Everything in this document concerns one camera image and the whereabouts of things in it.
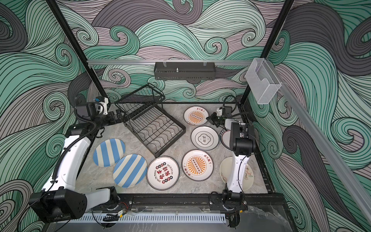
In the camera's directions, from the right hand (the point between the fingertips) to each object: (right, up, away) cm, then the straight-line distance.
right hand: (205, 117), depth 104 cm
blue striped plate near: (-48, -31, -21) cm, 61 cm away
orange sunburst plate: (-7, +1, +2) cm, 7 cm away
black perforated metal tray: (-15, +32, -9) cm, 36 cm away
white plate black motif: (-1, -14, -7) cm, 16 cm away
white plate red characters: (-29, -33, -21) cm, 48 cm away
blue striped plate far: (-66, -23, -12) cm, 71 cm away
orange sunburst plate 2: (-8, -29, -19) cm, 35 cm away
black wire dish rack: (-49, +6, +6) cm, 50 cm away
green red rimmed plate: (+12, -14, -7) cm, 20 cm away
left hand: (-52, +3, -29) cm, 60 cm away
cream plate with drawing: (+8, -28, -23) cm, 37 cm away
